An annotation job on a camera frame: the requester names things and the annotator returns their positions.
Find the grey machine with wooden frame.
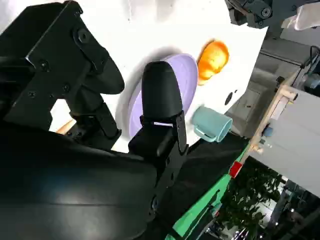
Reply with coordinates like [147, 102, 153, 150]
[246, 74, 320, 200]

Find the lilac plate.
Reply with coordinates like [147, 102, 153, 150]
[127, 52, 199, 138]

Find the green leafy plant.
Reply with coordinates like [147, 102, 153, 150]
[216, 159, 285, 240]

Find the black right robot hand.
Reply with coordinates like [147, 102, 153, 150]
[0, 0, 190, 240]

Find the red tag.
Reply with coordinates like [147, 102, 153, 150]
[229, 161, 243, 179]

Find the pale green mug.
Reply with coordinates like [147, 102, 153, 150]
[191, 105, 233, 144]

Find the black cloth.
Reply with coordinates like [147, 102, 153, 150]
[172, 132, 250, 223]

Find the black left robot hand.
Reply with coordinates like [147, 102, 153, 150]
[224, 0, 274, 29]

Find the white crumpled cloth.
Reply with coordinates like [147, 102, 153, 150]
[293, 3, 320, 32]

